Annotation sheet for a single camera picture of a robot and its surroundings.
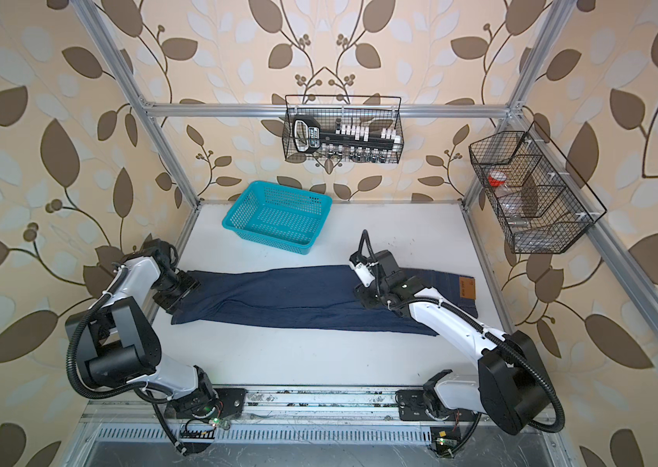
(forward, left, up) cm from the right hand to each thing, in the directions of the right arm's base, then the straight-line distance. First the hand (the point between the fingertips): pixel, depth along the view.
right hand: (364, 288), depth 85 cm
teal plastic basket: (+39, +30, -9) cm, 50 cm away
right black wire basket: (+9, -45, +24) cm, 52 cm away
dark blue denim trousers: (+3, +15, -12) cm, 19 cm away
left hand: (+1, +52, -2) cm, 52 cm away
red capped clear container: (+20, -38, +24) cm, 49 cm away
